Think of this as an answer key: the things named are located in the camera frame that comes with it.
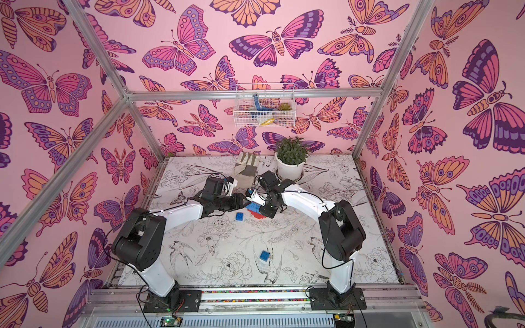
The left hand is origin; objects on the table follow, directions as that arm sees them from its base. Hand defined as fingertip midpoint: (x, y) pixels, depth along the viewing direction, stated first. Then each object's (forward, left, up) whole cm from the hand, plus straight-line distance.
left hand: (249, 201), depth 91 cm
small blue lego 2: (-21, -7, -7) cm, 24 cm away
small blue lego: (-3, +5, -7) cm, 9 cm away
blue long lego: (-3, -2, 0) cm, 4 cm away
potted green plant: (+20, -19, +9) cm, 29 cm away
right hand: (-2, -8, -1) cm, 8 cm away
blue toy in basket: (+31, -2, +25) cm, 40 cm away
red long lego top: (-5, -3, -3) cm, 7 cm away
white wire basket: (+36, -9, +26) cm, 46 cm away
